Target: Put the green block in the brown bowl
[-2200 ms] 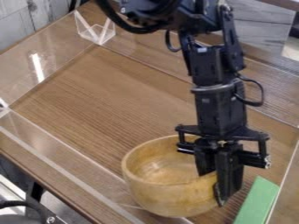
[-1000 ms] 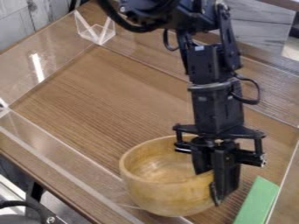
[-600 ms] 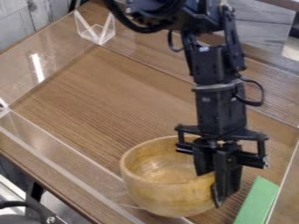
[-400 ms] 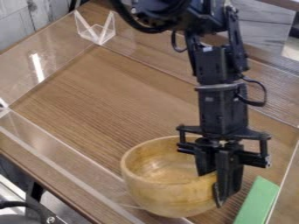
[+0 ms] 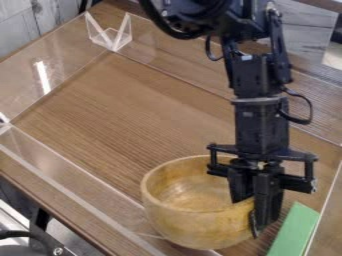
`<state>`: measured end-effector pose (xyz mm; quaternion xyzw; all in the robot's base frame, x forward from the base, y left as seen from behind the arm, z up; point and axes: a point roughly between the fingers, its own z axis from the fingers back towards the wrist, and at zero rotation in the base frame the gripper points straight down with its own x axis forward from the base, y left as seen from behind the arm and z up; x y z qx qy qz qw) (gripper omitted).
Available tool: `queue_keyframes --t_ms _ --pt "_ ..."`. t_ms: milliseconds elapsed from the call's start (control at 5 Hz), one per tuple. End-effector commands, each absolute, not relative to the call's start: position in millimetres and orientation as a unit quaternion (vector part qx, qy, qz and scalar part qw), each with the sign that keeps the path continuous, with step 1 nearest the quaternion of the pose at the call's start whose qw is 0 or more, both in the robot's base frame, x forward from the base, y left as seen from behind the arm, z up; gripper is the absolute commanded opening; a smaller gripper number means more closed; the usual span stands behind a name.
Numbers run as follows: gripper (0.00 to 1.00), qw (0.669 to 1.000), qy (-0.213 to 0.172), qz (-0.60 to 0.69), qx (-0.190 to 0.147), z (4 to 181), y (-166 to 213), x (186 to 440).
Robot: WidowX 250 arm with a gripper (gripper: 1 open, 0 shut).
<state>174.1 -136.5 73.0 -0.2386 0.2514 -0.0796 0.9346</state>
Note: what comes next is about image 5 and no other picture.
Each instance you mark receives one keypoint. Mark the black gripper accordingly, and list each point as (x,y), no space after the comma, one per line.
(260,158)

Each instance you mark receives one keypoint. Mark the brown wooden bowl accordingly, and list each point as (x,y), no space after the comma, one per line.
(195,210)

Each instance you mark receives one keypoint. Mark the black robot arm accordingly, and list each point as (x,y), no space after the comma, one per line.
(247,25)

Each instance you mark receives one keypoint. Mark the green flat block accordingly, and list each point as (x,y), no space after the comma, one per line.
(295,231)

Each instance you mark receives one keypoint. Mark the black table frame leg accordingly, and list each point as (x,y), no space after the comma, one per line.
(40,240)

